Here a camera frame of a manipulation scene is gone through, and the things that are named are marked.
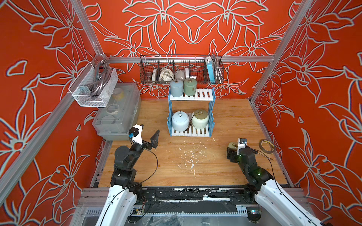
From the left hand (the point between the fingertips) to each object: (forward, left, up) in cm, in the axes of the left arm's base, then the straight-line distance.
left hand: (150, 127), depth 69 cm
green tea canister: (+25, -19, +7) cm, 32 cm away
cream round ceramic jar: (+20, -27, -17) cm, 38 cm away
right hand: (+2, -46, -20) cm, 50 cm away
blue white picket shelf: (+27, -31, -1) cm, 41 cm away
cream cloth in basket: (+39, -3, +5) cm, 39 cm away
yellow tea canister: (+2, -47, -18) cm, 50 cm away
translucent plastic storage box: (+10, +27, -12) cm, 31 cm away
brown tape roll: (+6, -69, -27) cm, 75 cm away
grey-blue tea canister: (+24, -12, +6) cm, 28 cm away
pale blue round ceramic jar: (+17, -14, -16) cm, 28 cm away
